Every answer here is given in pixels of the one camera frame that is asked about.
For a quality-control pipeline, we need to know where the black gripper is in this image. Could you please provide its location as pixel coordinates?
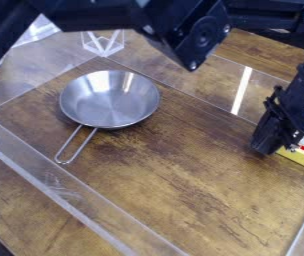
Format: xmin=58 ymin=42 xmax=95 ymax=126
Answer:
xmin=251 ymin=65 xmax=304 ymax=155

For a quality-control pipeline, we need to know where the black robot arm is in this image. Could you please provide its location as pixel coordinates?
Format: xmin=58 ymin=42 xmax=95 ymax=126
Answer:
xmin=0 ymin=0 xmax=304 ymax=155

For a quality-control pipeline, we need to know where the silver frying pan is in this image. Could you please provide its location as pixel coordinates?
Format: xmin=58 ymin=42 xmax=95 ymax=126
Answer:
xmin=55 ymin=70 xmax=162 ymax=165

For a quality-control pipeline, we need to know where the clear acrylic tray barrier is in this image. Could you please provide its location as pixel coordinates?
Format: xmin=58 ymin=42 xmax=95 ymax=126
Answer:
xmin=0 ymin=19 xmax=304 ymax=256

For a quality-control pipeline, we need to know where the white grey curtain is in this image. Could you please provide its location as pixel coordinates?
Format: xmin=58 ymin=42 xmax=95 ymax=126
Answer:
xmin=12 ymin=15 xmax=60 ymax=48

